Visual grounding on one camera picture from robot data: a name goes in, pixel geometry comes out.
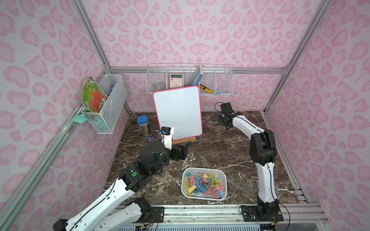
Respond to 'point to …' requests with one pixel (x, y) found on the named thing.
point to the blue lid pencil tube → (143, 121)
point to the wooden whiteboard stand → (192, 139)
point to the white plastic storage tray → (204, 183)
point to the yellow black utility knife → (206, 89)
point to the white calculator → (176, 81)
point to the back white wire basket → (212, 79)
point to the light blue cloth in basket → (219, 91)
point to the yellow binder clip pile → (189, 188)
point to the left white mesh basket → (106, 121)
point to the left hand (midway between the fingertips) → (180, 138)
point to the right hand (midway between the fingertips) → (221, 120)
